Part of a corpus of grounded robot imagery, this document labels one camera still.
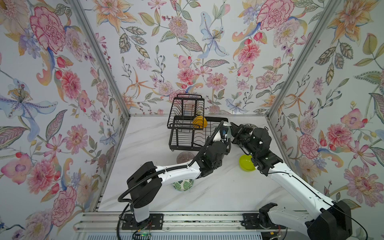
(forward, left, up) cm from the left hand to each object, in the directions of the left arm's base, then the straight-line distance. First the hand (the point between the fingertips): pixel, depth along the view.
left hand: (221, 129), depth 75 cm
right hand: (+2, -4, +5) cm, 7 cm away
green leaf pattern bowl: (-18, +20, -27) cm, 38 cm away
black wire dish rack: (+8, +16, -9) cm, 20 cm away
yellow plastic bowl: (+31, +8, -28) cm, 42 cm away
